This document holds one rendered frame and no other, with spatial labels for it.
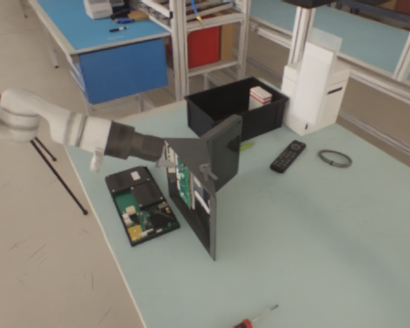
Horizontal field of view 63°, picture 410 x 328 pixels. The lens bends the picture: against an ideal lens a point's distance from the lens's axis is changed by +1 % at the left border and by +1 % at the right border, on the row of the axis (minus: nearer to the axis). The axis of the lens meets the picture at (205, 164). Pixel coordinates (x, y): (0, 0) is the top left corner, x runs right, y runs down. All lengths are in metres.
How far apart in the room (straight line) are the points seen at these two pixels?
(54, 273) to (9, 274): 0.25
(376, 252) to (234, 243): 0.34
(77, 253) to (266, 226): 1.49
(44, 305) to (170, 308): 1.36
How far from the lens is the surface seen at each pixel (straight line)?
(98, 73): 2.30
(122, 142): 0.70
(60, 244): 2.26
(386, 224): 0.99
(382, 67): 2.05
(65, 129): 0.70
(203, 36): 2.57
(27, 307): 2.09
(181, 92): 2.50
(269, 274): 0.80
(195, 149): 0.76
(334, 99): 1.23
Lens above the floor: 1.67
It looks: 40 degrees down
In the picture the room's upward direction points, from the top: straight up
